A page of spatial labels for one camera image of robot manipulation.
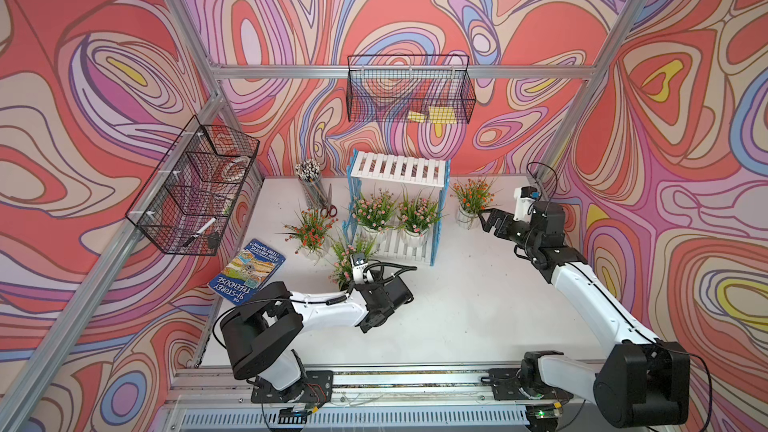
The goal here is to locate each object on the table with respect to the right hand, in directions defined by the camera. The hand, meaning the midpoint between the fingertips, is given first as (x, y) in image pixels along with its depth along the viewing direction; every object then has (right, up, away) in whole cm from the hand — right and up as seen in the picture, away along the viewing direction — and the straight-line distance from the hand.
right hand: (491, 221), depth 83 cm
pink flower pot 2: (-21, +2, +4) cm, 21 cm away
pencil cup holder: (-55, +15, +13) cm, 59 cm away
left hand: (-36, -18, +4) cm, 40 cm away
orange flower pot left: (-52, -3, +3) cm, 52 cm away
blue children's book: (-73, -16, +7) cm, 75 cm away
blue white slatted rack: (-25, +15, +1) cm, 29 cm away
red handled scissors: (-51, +3, +27) cm, 57 cm away
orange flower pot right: (-3, +7, +10) cm, 12 cm away
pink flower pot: (-41, -13, -5) cm, 44 cm away
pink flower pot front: (-34, +2, +5) cm, 34 cm away
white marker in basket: (-76, -2, -11) cm, 77 cm away
